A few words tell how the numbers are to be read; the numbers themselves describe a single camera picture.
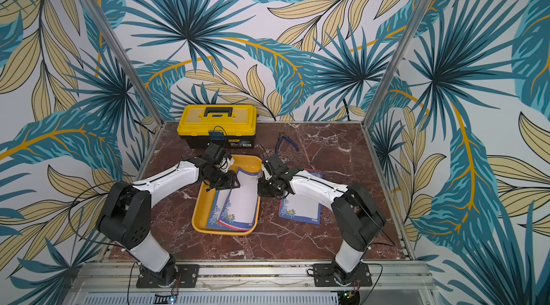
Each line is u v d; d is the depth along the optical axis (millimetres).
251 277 747
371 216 477
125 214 457
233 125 970
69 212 711
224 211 842
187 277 737
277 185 649
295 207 897
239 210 861
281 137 1130
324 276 731
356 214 463
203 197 876
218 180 764
